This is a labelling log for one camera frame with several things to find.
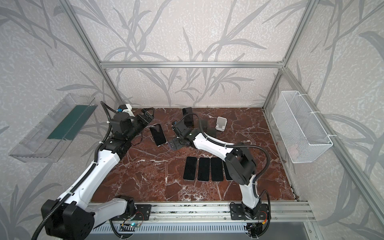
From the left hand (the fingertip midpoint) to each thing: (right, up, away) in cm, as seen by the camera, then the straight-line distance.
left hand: (153, 108), depth 75 cm
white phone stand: (+38, -7, +29) cm, 49 cm away
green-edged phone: (+39, -36, +12) cm, 54 cm away
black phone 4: (+14, -6, +39) cm, 42 cm away
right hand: (+11, -15, +15) cm, 24 cm away
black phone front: (+26, -35, +14) cm, 46 cm away
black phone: (-7, -16, +31) cm, 36 cm away
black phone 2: (+17, -35, +13) cm, 41 cm away
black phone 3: (+33, -36, +13) cm, 50 cm away
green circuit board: (-8, -56, -4) cm, 57 cm away
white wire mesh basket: (+66, -12, -12) cm, 68 cm away
